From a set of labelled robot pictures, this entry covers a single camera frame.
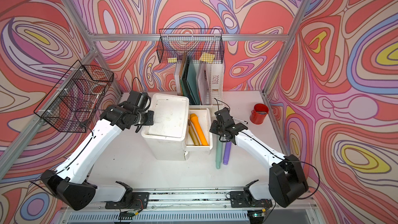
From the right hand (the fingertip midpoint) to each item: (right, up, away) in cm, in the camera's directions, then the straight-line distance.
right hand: (214, 130), depth 86 cm
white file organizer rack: (-6, +29, +16) cm, 34 cm away
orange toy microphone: (-11, +6, +4) cm, 13 cm away
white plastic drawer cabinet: (-23, -1, -18) cm, 29 cm away
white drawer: (-6, +8, +9) cm, 14 cm away
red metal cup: (+29, +9, +10) cm, 32 cm away
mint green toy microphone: (+3, -13, +3) cm, 14 cm away
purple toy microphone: (+7, -13, +2) cm, 15 cm away
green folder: (-13, +29, +15) cm, 35 cm away
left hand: (-32, +8, -10) cm, 34 cm away
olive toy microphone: (-13, -1, 0) cm, 13 cm away
